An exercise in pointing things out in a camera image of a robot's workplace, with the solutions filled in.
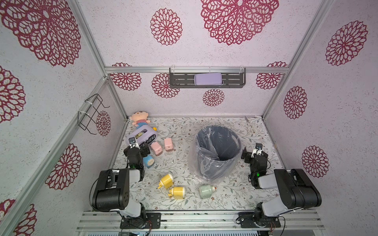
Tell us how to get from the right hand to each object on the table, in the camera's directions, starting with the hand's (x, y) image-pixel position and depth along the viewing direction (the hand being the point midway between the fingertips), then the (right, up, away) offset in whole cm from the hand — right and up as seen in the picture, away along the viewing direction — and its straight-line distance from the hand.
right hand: (254, 147), depth 91 cm
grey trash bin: (-23, 0, -8) cm, 25 cm away
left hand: (-72, +2, +2) cm, 72 cm away
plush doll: (-77, +19, +20) cm, 82 cm away
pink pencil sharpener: (-61, -1, +4) cm, 61 cm away
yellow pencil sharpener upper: (-52, -17, -11) cm, 56 cm away
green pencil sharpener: (-31, -21, -15) cm, 41 cm away
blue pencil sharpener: (-65, -8, -2) cm, 65 cm away
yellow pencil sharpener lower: (-46, -22, -14) cm, 53 cm away
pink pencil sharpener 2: (-53, +1, +4) cm, 54 cm away
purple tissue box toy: (-69, +8, +9) cm, 70 cm away
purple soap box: (-28, +43, +1) cm, 51 cm away
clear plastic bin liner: (-38, -8, -15) cm, 42 cm away
